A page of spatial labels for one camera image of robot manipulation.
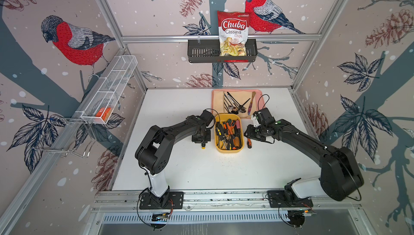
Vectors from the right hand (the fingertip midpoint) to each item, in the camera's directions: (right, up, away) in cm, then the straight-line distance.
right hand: (245, 133), depth 87 cm
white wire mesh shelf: (-69, +23, -9) cm, 74 cm away
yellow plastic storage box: (-12, -6, +3) cm, 14 cm away
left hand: (-21, -4, +5) cm, 22 cm away
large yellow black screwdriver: (-23, -8, +3) cm, 25 cm away
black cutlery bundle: (-4, +14, +23) cm, 27 cm away
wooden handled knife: (+13, +24, +31) cm, 41 cm away
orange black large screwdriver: (-7, +3, +8) cm, 11 cm away
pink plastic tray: (+18, +20, +28) cm, 39 cm away
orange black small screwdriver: (+3, -6, +3) cm, 8 cm away
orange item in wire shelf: (-63, +12, -21) cm, 68 cm away
